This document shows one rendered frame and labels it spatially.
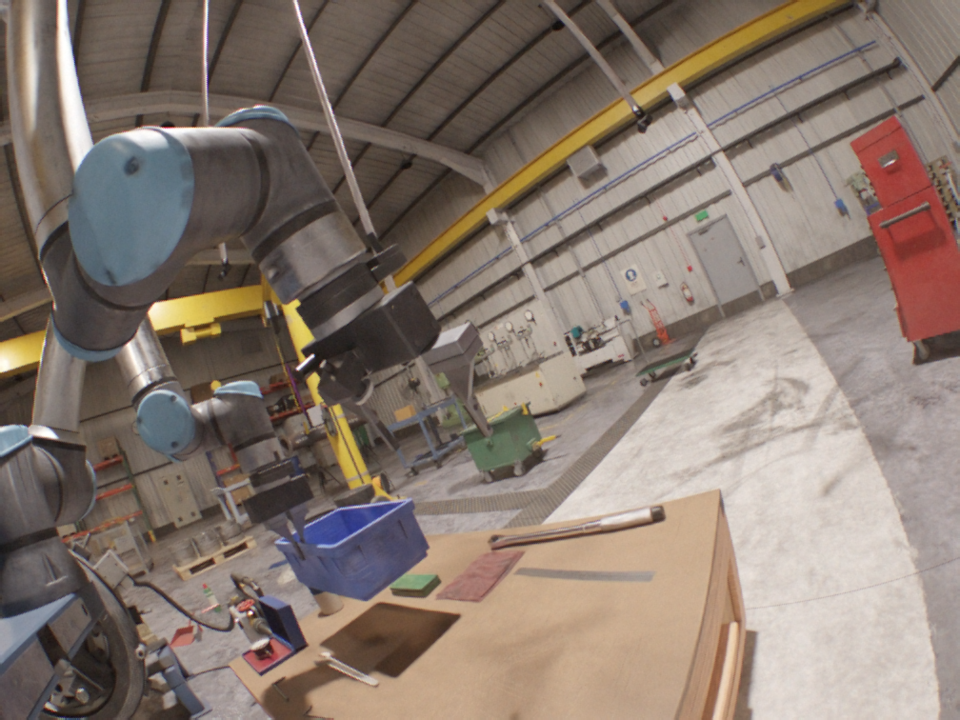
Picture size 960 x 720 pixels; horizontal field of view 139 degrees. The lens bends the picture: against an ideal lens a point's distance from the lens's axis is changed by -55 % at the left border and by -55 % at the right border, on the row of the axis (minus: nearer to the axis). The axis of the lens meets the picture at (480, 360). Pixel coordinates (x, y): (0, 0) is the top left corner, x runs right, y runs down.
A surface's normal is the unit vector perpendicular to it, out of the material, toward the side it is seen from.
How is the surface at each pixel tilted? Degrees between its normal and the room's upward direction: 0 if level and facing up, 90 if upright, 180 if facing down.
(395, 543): 90
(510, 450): 90
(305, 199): 102
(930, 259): 90
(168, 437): 96
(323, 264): 110
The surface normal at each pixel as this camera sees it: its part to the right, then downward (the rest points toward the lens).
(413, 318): 0.80, -0.25
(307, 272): 0.15, 0.32
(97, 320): 0.22, 0.86
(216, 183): 0.99, 0.00
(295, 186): 0.64, -0.05
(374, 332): -0.36, 0.55
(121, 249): -0.05, 0.42
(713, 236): -0.63, 0.22
